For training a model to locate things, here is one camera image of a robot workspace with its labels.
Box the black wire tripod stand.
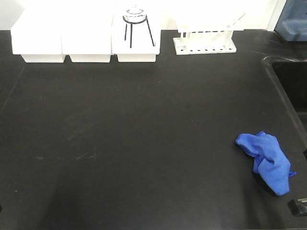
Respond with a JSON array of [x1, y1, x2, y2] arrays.
[[122, 14, 156, 48]]

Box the white test tube rack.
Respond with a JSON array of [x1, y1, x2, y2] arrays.
[[173, 13, 246, 56]]

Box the clear glass dish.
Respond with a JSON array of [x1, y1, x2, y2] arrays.
[[122, 7, 147, 24]]

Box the white plastic bin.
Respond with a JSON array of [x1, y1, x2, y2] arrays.
[[61, 14, 114, 64], [111, 9, 161, 63], [10, 9, 67, 64]]

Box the black sink basin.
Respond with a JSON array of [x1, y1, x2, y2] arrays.
[[261, 55, 307, 125]]

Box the blue-grey plastic container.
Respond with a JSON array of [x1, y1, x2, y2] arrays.
[[274, 0, 307, 42]]

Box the clear glass pipette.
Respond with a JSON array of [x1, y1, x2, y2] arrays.
[[213, 13, 246, 42]]

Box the blue cloth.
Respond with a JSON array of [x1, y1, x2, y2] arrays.
[[235, 130, 297, 196]]

